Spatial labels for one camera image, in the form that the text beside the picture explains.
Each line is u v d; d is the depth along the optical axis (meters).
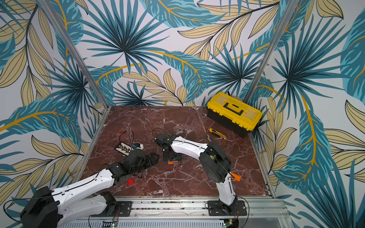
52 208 0.40
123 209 0.73
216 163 0.49
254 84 1.03
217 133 1.03
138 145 0.75
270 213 0.74
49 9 0.68
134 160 0.61
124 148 0.94
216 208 0.73
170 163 0.88
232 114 0.95
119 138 1.00
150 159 0.74
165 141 0.69
